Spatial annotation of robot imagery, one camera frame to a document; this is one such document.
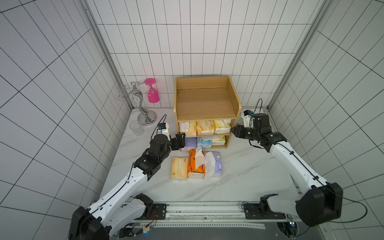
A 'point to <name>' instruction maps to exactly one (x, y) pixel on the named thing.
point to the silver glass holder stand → (146, 117)
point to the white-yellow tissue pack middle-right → (223, 126)
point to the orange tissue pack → (196, 165)
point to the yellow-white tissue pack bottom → (218, 140)
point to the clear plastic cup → (136, 126)
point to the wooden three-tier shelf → (205, 107)
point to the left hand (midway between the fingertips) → (176, 137)
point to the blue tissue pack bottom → (204, 143)
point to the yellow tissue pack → (180, 168)
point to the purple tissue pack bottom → (190, 142)
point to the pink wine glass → (153, 96)
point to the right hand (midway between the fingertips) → (227, 128)
